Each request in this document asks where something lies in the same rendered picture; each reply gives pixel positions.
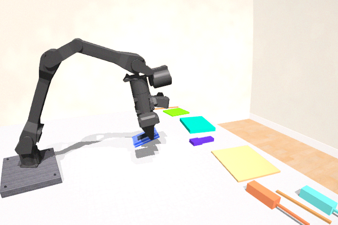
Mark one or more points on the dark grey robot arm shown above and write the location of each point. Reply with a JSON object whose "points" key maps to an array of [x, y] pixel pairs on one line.
{"points": [[49, 62]]}

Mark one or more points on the pale yellow flat mat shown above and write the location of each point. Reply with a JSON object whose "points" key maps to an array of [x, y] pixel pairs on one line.
{"points": [[243, 163]]}

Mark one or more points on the cyan flat rectangular slab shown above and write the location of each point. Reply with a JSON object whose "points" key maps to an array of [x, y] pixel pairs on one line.
{"points": [[197, 124]]}

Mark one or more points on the purple stepped block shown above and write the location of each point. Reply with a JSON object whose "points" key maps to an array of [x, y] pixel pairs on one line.
{"points": [[200, 141]]}

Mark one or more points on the yellow-green flat rectangular slab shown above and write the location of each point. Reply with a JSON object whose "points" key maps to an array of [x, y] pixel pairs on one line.
{"points": [[176, 112]]}

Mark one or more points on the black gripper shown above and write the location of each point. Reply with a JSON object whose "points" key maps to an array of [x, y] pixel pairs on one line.
{"points": [[147, 118]]}

